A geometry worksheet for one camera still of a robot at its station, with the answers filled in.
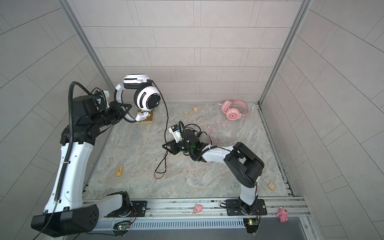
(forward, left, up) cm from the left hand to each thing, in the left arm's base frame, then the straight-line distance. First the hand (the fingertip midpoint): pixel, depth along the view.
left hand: (134, 103), depth 65 cm
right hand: (-8, -10, -26) cm, 29 cm away
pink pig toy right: (-38, -68, -34) cm, 85 cm away
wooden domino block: (-17, +16, -36) cm, 43 cm away
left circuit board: (-43, +5, -34) cm, 55 cm away
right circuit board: (-41, -53, -37) cm, 77 cm away
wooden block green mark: (+26, -18, -38) cm, 50 cm away
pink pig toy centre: (-35, -29, -35) cm, 57 cm away
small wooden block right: (-25, -67, -36) cm, 80 cm away
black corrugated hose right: (-4, -19, -13) cm, 23 cm away
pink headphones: (+20, -53, -32) cm, 65 cm away
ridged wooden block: (+29, -26, -37) cm, 54 cm away
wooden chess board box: (+23, +8, -41) cm, 48 cm away
